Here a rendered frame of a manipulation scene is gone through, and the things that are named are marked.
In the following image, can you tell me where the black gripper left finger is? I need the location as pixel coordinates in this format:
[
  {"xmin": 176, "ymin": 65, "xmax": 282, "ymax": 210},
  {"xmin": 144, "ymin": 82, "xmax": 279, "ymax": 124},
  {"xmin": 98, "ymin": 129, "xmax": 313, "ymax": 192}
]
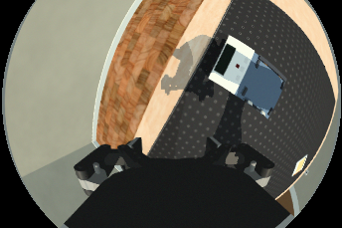
[{"xmin": 74, "ymin": 137, "xmax": 163, "ymax": 196}]

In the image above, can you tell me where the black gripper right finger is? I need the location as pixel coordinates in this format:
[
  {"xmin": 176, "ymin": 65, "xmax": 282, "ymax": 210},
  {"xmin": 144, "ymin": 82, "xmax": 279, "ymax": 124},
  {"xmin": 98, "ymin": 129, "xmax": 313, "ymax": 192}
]
[{"xmin": 191, "ymin": 136, "xmax": 274, "ymax": 189}]

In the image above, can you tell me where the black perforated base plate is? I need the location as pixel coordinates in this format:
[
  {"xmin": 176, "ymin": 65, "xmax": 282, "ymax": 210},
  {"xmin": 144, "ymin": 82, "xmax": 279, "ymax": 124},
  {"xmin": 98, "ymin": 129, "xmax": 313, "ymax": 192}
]
[{"xmin": 147, "ymin": 0, "xmax": 336, "ymax": 199}]

